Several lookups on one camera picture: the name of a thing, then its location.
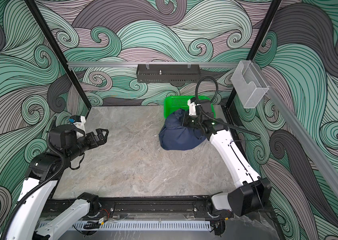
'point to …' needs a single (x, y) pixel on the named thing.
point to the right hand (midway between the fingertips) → (180, 118)
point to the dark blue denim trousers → (173, 136)
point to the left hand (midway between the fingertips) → (101, 132)
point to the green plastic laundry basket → (172, 103)
